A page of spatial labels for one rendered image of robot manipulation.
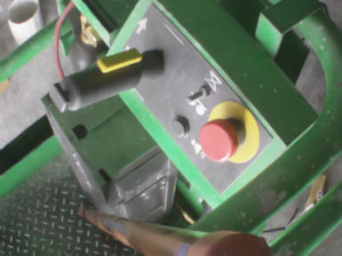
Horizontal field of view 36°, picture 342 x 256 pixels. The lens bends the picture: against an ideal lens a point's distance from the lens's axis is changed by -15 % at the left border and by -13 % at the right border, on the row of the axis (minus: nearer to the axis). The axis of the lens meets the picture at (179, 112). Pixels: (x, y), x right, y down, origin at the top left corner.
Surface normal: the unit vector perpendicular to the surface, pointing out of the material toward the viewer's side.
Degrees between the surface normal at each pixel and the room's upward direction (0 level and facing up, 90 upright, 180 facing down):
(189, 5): 0
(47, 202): 0
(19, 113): 0
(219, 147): 58
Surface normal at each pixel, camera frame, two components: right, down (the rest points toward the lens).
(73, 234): 0.04, -0.37
